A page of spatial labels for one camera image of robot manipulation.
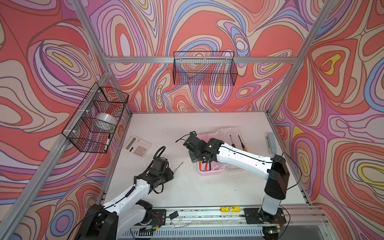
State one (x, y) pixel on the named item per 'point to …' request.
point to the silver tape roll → (105, 118)
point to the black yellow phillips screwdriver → (232, 144)
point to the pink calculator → (138, 146)
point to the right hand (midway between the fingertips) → (198, 155)
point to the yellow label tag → (230, 209)
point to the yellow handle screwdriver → (244, 148)
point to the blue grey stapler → (270, 141)
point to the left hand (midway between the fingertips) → (173, 173)
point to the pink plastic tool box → (211, 167)
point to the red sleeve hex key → (206, 166)
